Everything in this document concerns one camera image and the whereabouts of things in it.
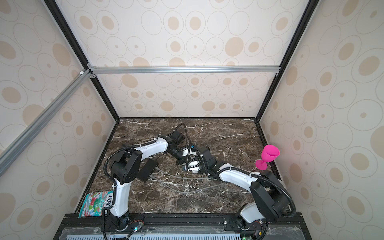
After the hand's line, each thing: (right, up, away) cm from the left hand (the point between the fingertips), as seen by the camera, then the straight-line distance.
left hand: (195, 162), depth 87 cm
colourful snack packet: (-52, -19, -10) cm, 57 cm away
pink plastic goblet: (+40, +6, -6) cm, 41 cm away
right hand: (+1, +3, +1) cm, 3 cm away
